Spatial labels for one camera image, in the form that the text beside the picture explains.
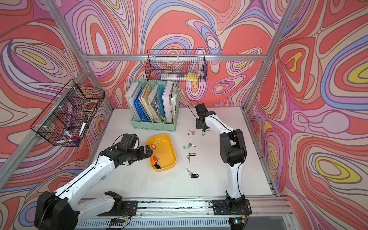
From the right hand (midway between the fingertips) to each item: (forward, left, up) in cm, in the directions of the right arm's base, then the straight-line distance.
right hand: (204, 127), depth 99 cm
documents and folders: (+10, +33, +16) cm, 38 cm away
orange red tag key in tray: (-20, +33, -6) cm, 39 cm away
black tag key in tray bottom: (-25, +32, -6) cm, 41 cm away
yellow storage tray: (-18, +27, -4) cm, 33 cm away
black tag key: (-17, +10, -6) cm, 21 cm away
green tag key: (-10, +10, -7) cm, 15 cm away
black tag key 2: (-31, +10, -7) cm, 33 cm away
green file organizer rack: (+3, +31, -1) cm, 31 cm away
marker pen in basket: (-15, +62, +27) cm, 70 cm away
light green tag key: (0, 0, -6) cm, 6 cm away
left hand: (-21, +35, +5) cm, 42 cm away
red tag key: (0, +9, -7) cm, 11 cm away
